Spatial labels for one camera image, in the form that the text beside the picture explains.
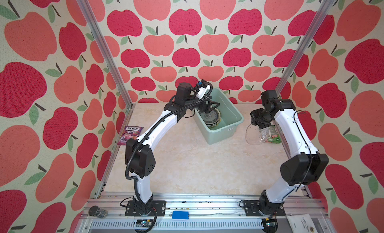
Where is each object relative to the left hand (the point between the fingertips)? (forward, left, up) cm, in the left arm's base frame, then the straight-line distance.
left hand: (217, 102), depth 75 cm
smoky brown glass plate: (+13, -2, -29) cm, 32 cm away
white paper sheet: (-49, -38, -33) cm, 70 cm away
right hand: (-2, -22, -12) cm, 25 cm away
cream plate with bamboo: (+10, -4, -31) cm, 33 cm away
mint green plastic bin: (+10, -13, -22) cm, 28 cm away
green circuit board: (-47, +38, -36) cm, 71 cm away
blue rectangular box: (-44, +19, -32) cm, 58 cm away
